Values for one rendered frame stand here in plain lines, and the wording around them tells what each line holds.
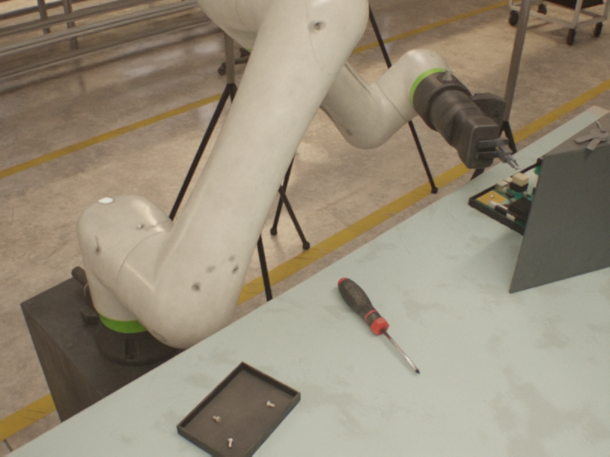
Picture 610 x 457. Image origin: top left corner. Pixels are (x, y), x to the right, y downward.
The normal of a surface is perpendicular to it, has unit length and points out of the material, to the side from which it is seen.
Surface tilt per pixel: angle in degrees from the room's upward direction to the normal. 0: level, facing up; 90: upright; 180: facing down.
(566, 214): 90
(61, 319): 0
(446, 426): 0
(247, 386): 0
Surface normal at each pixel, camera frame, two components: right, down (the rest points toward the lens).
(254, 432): 0.00, -0.82
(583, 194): 0.32, 0.55
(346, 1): 0.49, 0.16
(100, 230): -0.23, -0.57
